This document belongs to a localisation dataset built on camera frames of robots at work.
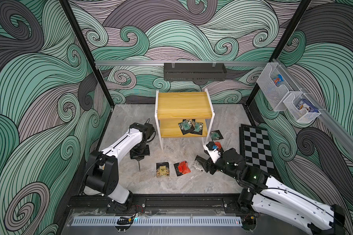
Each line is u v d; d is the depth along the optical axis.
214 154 0.61
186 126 0.86
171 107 0.74
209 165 0.61
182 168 0.86
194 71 0.95
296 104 0.70
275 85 0.83
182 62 0.94
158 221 0.70
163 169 0.85
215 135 1.01
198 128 0.85
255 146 0.92
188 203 0.75
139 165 0.81
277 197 0.47
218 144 0.97
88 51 0.88
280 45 0.85
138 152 0.70
